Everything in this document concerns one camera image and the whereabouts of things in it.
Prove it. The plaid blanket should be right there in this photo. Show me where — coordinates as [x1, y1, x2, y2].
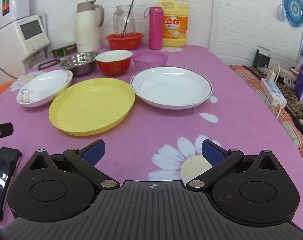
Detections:
[229, 65, 303, 155]

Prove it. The black smartphone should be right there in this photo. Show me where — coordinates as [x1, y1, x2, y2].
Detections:
[0, 147, 22, 222]

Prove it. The white machine with screen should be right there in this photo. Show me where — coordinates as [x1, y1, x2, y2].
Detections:
[0, 14, 51, 85]

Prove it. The purple floral tablecloth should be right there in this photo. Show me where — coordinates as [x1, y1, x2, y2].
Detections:
[0, 44, 303, 230]

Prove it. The cream thermos jug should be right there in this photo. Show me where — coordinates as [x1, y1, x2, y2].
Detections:
[75, 0, 105, 53]

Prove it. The yellow dish soap bottle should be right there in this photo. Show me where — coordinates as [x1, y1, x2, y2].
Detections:
[158, 0, 189, 47]

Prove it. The orange stool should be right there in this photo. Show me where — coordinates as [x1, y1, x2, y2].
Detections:
[0, 81, 14, 104]

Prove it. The pink thermos bottle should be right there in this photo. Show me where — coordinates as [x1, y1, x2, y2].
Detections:
[145, 6, 164, 50]

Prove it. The glass pitcher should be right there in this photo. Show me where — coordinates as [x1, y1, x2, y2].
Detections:
[113, 4, 136, 34]

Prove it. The yellow plastic plate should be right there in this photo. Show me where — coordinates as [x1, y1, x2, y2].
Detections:
[49, 77, 136, 137]

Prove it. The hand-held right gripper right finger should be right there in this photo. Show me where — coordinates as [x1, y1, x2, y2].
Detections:
[186, 139, 277, 190]

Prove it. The green patterned container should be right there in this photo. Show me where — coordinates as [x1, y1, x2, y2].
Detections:
[51, 42, 77, 58]

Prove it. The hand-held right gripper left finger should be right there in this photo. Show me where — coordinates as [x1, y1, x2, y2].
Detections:
[28, 139, 121, 190]

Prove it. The black tape roll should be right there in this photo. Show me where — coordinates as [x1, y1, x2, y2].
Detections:
[294, 115, 303, 134]

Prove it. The black box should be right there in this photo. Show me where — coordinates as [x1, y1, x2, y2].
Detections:
[255, 46, 271, 68]

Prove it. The white power strip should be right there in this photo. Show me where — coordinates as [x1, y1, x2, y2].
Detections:
[260, 78, 287, 108]

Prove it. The leopard print cloth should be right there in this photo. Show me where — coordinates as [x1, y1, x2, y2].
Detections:
[244, 66, 303, 120]

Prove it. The white charger plug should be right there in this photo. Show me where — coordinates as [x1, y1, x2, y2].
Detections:
[267, 64, 281, 82]

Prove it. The large blue paper fan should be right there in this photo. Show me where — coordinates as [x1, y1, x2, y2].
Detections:
[282, 0, 303, 28]

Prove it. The red ceramic bowl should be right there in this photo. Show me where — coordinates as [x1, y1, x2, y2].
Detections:
[95, 50, 133, 76]

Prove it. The black rectangular frame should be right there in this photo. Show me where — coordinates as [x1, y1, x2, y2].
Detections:
[37, 59, 60, 70]

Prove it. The purple plastic bowl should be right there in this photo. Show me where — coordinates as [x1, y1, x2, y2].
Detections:
[132, 51, 168, 69]

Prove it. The stainless steel bowl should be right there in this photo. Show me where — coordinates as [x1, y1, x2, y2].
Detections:
[59, 52, 100, 77]

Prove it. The metal stirring rod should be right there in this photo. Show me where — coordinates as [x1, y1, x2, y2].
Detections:
[121, 0, 134, 37]

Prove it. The white plate with dark rim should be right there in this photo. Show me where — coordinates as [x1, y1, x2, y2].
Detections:
[130, 66, 213, 110]

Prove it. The red plastic basket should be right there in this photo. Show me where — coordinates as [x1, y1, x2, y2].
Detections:
[104, 32, 145, 50]

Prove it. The white floral plate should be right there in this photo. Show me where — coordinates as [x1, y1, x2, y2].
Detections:
[16, 69, 74, 108]

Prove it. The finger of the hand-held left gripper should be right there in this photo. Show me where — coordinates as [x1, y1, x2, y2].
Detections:
[0, 122, 14, 149]

